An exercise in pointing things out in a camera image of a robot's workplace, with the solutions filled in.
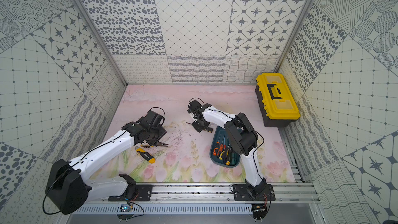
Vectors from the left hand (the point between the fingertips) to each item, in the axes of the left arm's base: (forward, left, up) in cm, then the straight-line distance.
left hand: (165, 130), depth 83 cm
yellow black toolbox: (+13, -63, +5) cm, 65 cm away
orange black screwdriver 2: (-5, -31, -11) cm, 34 cm away
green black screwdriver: (-11, -37, -10) cm, 40 cm away
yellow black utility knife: (-10, +11, -10) cm, 18 cm away
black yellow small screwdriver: (-11, -30, -9) cm, 33 cm away
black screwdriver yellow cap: (-14, -34, -9) cm, 38 cm away
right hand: (+8, -20, -11) cm, 24 cm away
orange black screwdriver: (-7, -28, -11) cm, 31 cm away
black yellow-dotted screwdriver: (+12, -11, -12) cm, 20 cm away
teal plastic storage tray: (+4, -30, -11) cm, 32 cm away
